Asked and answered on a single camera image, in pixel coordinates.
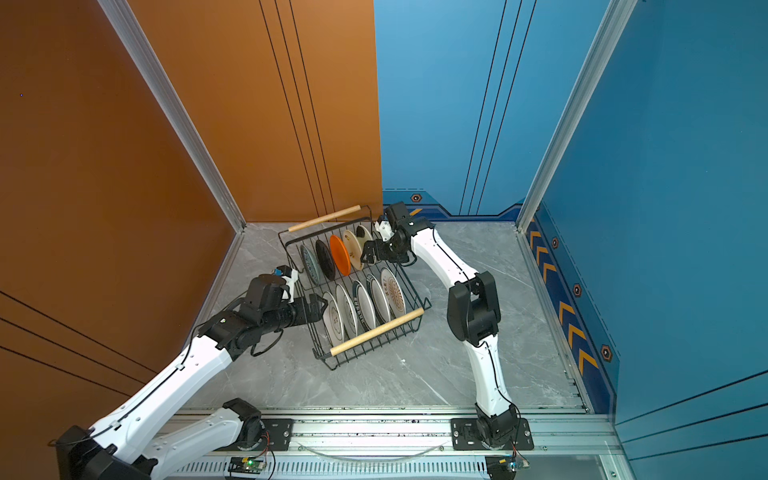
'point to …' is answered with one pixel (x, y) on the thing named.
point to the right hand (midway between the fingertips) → (374, 258)
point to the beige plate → (354, 248)
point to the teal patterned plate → (310, 264)
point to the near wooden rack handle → (375, 332)
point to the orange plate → (341, 254)
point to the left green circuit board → (246, 465)
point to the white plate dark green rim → (363, 305)
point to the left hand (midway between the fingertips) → (316, 302)
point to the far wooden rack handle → (325, 218)
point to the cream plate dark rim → (363, 235)
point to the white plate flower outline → (332, 320)
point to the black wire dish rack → (341, 287)
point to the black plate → (326, 259)
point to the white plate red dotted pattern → (393, 292)
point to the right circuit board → (504, 467)
